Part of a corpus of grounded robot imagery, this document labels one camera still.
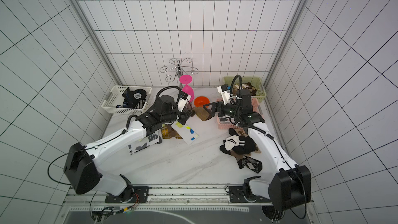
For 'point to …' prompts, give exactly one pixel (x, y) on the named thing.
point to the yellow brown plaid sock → (168, 132)
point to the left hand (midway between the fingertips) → (191, 114)
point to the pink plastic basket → (226, 122)
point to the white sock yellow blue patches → (186, 133)
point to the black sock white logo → (133, 99)
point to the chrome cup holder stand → (180, 72)
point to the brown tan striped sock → (247, 86)
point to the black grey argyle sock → (252, 164)
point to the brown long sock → (201, 113)
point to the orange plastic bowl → (200, 101)
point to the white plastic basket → (114, 97)
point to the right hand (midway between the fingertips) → (210, 102)
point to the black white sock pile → (239, 144)
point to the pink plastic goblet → (187, 79)
